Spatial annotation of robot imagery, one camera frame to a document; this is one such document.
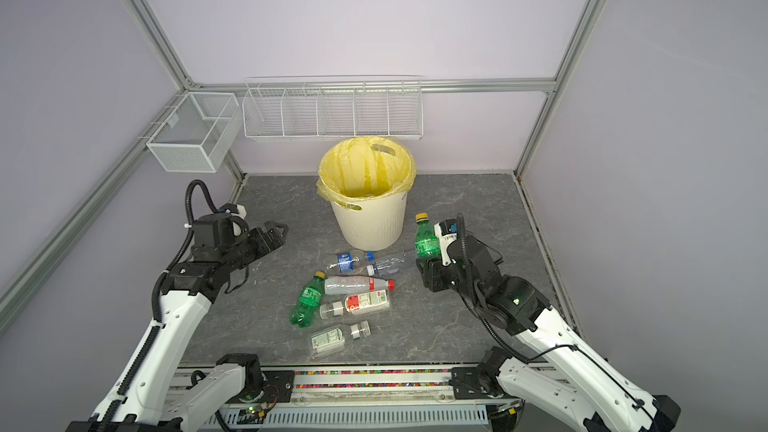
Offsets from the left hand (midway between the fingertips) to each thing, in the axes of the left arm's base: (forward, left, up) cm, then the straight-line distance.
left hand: (275, 238), depth 76 cm
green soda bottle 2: (-11, -6, -17) cm, 21 cm away
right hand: (-10, -38, +2) cm, 40 cm away
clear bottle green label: (-22, -12, -16) cm, 30 cm away
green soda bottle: (-8, -38, +6) cm, 39 cm away
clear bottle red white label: (-13, -19, -15) cm, 28 cm away
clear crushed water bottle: (0, -26, -18) cm, 32 cm away
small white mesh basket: (+44, +33, 0) cm, 55 cm away
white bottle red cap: (-6, -18, -17) cm, 26 cm away
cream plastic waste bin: (+6, -25, -7) cm, 27 cm away
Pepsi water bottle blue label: (+1, -15, -17) cm, 23 cm away
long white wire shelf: (+46, -12, +8) cm, 48 cm away
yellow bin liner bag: (+29, -22, -5) cm, 36 cm away
